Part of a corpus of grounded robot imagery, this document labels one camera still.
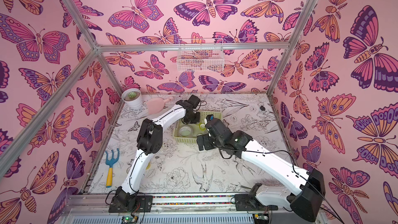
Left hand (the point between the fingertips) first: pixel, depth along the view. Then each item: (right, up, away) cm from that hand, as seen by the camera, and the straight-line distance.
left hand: (199, 120), depth 103 cm
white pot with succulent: (-46, +15, +2) cm, 48 cm away
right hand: (+2, -7, -29) cm, 30 cm away
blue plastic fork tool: (-50, -23, -16) cm, 57 cm away
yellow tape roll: (+2, -4, -3) cm, 5 cm away
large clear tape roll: (-9, -6, -4) cm, 12 cm away
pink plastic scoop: (-32, +10, +10) cm, 35 cm away
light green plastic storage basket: (-3, -7, -4) cm, 8 cm away
